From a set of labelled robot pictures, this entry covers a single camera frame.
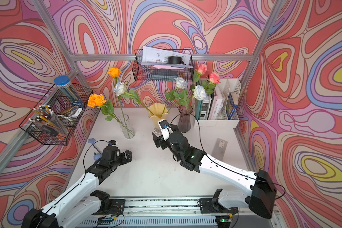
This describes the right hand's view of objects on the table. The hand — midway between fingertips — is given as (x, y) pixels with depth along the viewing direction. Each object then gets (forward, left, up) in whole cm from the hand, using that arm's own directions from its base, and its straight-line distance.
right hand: (162, 132), depth 72 cm
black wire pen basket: (+17, +57, +4) cm, 60 cm away
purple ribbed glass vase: (+19, -14, -18) cm, 29 cm away
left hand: (-2, +23, -19) cm, 30 cm away
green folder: (+22, -23, -5) cm, 33 cm away
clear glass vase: (+16, +25, -14) cm, 33 cm away
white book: (+24, -36, -6) cm, 44 cm away
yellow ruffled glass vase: (+24, +5, -10) cm, 27 cm away
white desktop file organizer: (+26, -49, -19) cm, 59 cm away
